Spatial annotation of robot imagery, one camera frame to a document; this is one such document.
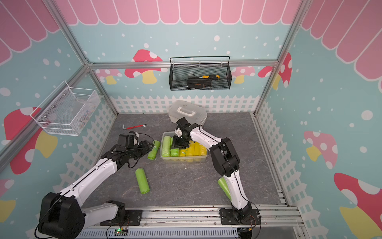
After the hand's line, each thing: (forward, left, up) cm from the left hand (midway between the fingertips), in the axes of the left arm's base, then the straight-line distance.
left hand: (151, 149), depth 85 cm
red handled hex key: (+28, +15, -13) cm, 34 cm away
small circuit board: (-39, +11, -16) cm, 43 cm away
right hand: (+5, -11, -6) cm, 14 cm away
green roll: (+1, +1, -8) cm, 8 cm away
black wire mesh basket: (+47, -13, +20) cm, 53 cm away
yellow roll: (+4, -22, -9) cm, 24 cm away
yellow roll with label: (+2, -17, -7) cm, 19 cm away
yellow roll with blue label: (+6, -27, -9) cm, 28 cm away
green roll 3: (-15, +4, -10) cm, 19 cm away
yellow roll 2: (+2, -30, -5) cm, 30 cm away
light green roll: (+5, -7, -5) cm, 10 cm away
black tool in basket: (+34, -25, +22) cm, 47 cm away
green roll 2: (+1, -12, -5) cm, 13 cm away
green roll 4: (-14, -40, -10) cm, 44 cm away
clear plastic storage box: (-1, -16, -10) cm, 19 cm away
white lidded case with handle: (+33, -13, 0) cm, 35 cm away
